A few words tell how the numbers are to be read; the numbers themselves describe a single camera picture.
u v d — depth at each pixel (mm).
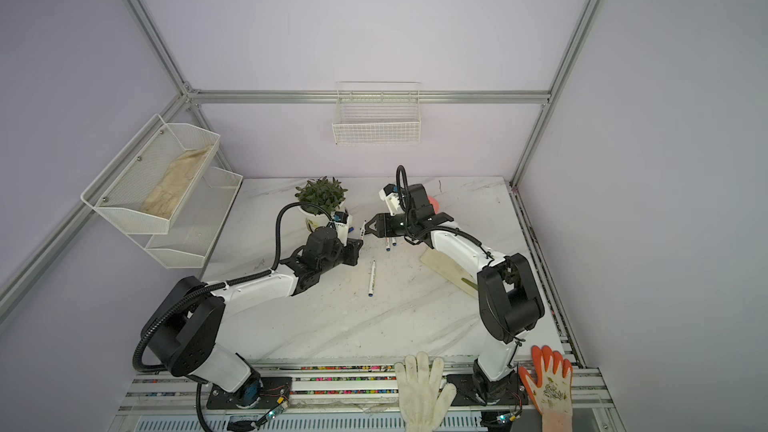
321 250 679
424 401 721
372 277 930
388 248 1008
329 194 947
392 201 801
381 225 794
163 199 752
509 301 472
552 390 732
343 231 782
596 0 731
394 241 1012
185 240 892
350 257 793
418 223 688
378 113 944
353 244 782
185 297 463
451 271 952
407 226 712
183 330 441
